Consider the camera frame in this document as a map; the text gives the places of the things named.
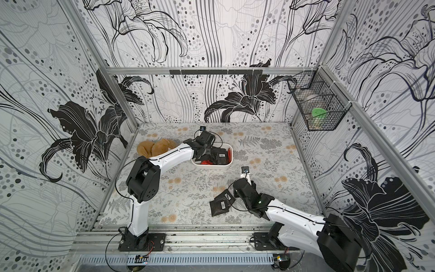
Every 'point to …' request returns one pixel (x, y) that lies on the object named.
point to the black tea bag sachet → (219, 156)
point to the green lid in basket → (318, 111)
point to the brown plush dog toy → (149, 149)
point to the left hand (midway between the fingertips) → (203, 147)
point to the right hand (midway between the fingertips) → (240, 180)
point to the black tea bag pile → (221, 203)
